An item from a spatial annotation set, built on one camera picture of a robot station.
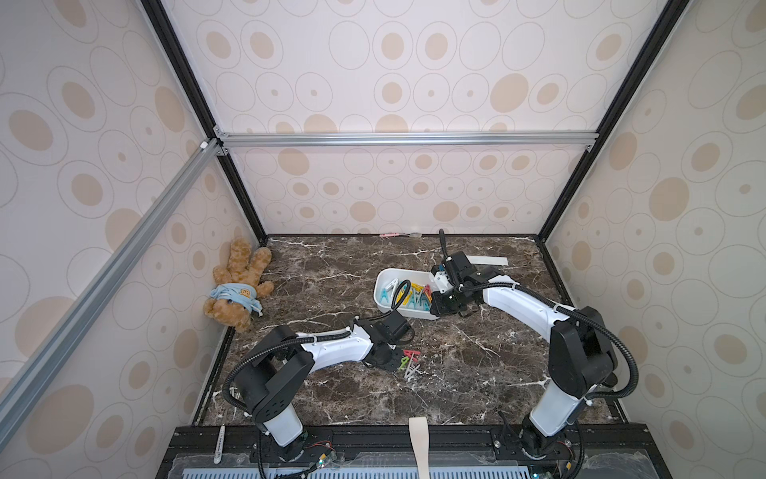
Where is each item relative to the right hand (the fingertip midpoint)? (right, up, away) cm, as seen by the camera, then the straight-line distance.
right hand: (442, 307), depth 90 cm
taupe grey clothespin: (-10, -18, -5) cm, 21 cm away
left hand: (-13, -16, -3) cm, 21 cm away
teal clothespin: (-18, +2, +11) cm, 21 cm away
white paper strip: (+23, +14, +23) cm, 36 cm away
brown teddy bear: (-63, +6, +3) cm, 64 cm away
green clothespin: (-12, -15, -3) cm, 19 cm away
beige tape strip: (-8, -30, -13) cm, 34 cm away
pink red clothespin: (-9, -13, -2) cm, 16 cm away
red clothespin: (-3, +4, +12) cm, 13 cm away
